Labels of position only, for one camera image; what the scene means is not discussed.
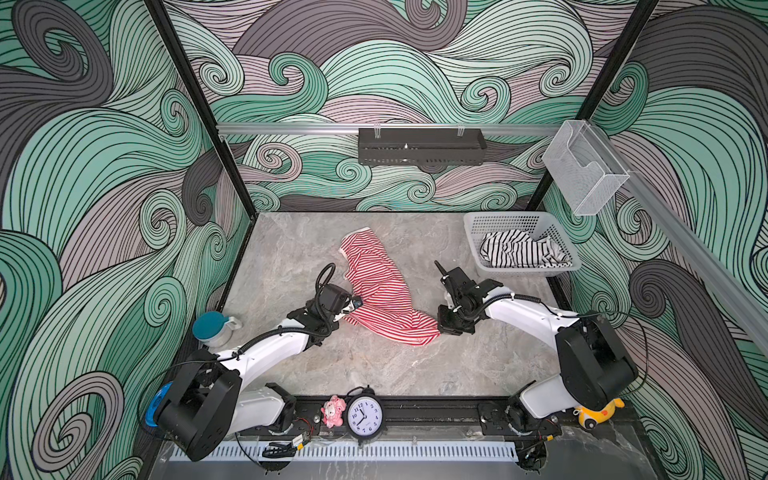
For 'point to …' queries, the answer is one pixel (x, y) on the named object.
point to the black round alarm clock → (365, 414)
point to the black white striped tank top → (516, 249)
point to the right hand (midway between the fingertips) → (440, 330)
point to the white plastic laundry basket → (533, 223)
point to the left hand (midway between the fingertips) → (320, 301)
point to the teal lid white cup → (214, 328)
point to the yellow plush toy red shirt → (590, 418)
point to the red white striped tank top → (387, 307)
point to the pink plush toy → (332, 412)
